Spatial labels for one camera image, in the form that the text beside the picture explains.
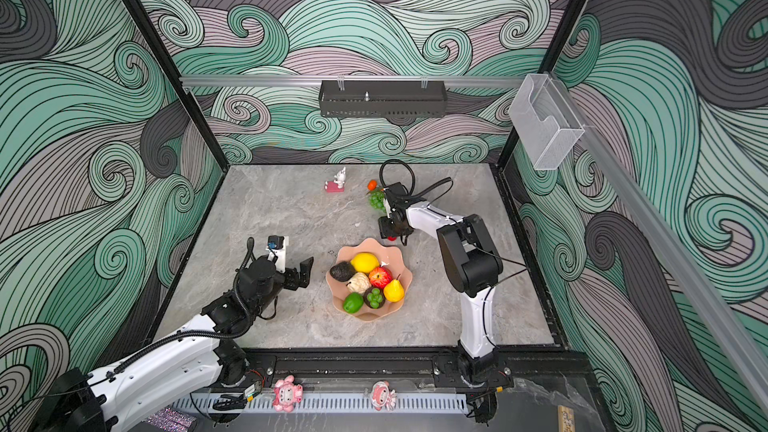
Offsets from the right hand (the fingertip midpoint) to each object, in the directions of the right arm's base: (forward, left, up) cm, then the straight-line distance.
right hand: (389, 229), depth 99 cm
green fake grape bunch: (+10, +5, +3) cm, 12 cm away
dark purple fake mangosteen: (-26, +5, +7) cm, 27 cm away
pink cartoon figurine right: (-47, +2, +3) cm, 47 cm away
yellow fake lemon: (-14, +8, +4) cm, 16 cm away
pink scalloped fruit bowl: (-11, +1, +3) cm, 11 cm away
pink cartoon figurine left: (-47, +24, +4) cm, 53 cm away
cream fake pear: (-21, +9, +6) cm, 24 cm away
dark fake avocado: (-19, +14, +8) cm, 25 cm away
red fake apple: (-19, +3, +5) cm, 20 cm away
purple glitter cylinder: (-52, +49, +4) cm, 72 cm away
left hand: (-15, +26, +11) cm, 32 cm away
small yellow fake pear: (-24, -1, +6) cm, 25 cm away
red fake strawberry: (-3, 0, 0) cm, 3 cm away
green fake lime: (-27, +10, +7) cm, 29 cm away
